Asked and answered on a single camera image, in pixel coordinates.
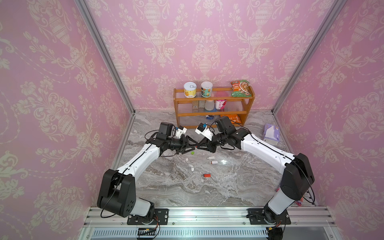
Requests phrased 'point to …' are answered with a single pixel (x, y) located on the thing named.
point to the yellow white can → (190, 89)
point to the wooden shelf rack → (190, 112)
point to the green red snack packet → (240, 89)
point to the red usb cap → (196, 146)
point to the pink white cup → (220, 104)
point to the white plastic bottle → (209, 105)
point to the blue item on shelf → (210, 117)
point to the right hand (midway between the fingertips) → (199, 145)
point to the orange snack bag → (234, 117)
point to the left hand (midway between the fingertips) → (197, 147)
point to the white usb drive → (211, 157)
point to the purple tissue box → (271, 134)
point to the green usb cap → (192, 152)
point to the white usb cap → (192, 169)
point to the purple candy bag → (299, 202)
